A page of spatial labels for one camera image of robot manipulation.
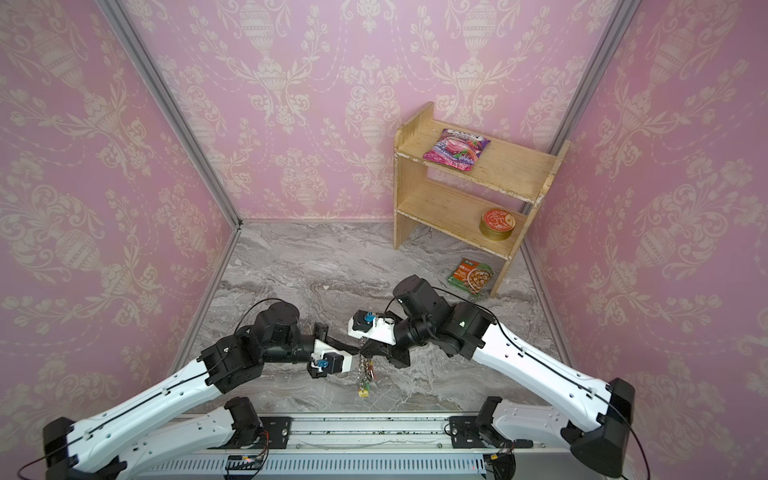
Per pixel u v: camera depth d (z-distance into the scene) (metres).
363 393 0.66
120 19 0.70
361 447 0.73
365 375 0.65
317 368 0.53
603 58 0.75
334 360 0.51
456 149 0.75
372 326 0.53
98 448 0.40
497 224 0.87
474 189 1.13
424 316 0.50
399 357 0.56
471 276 1.03
